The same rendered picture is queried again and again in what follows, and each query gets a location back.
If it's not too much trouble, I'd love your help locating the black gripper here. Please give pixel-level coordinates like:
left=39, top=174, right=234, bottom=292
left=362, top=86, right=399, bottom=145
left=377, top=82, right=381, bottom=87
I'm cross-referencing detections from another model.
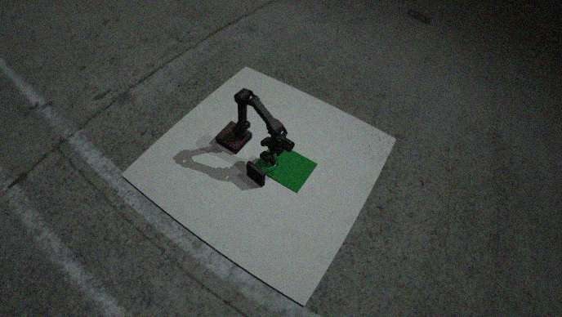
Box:
left=260, top=141, right=285, bottom=163

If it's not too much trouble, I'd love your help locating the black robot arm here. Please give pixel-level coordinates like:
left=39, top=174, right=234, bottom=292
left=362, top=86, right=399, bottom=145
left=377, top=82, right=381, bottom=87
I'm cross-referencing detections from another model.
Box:
left=232, top=88, right=295, bottom=152

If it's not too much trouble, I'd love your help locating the green circuit board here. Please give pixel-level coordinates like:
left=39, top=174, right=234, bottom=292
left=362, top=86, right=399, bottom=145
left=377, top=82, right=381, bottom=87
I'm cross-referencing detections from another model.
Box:
left=255, top=150, right=318, bottom=193

